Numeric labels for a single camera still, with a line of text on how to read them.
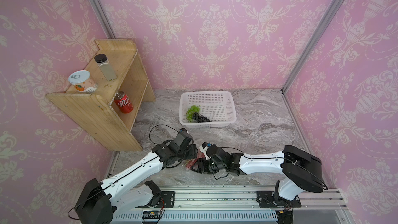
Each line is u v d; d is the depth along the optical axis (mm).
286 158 475
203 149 776
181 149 606
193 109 1058
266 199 735
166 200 745
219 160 637
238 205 731
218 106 1095
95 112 612
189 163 797
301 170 435
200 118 999
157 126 1004
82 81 575
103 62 601
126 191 448
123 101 743
